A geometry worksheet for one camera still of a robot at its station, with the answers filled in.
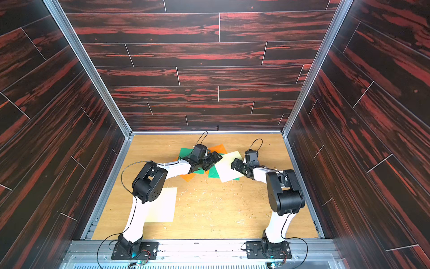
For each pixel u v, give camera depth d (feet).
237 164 2.96
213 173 3.27
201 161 2.84
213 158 2.99
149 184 1.89
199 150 2.71
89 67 2.76
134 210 1.97
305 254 2.22
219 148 3.68
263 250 2.18
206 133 3.94
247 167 2.56
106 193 3.13
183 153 3.57
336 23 2.30
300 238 2.19
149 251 2.37
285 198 1.61
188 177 3.20
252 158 2.58
